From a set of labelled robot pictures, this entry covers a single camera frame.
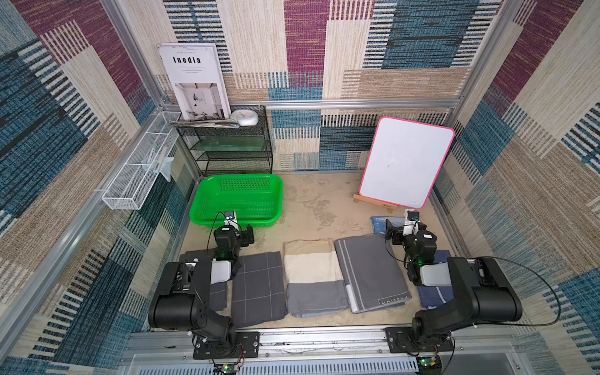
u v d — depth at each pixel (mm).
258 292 837
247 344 730
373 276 912
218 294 833
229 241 723
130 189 912
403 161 940
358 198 1051
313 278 865
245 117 897
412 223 777
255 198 1099
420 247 700
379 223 996
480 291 463
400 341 728
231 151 926
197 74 773
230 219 804
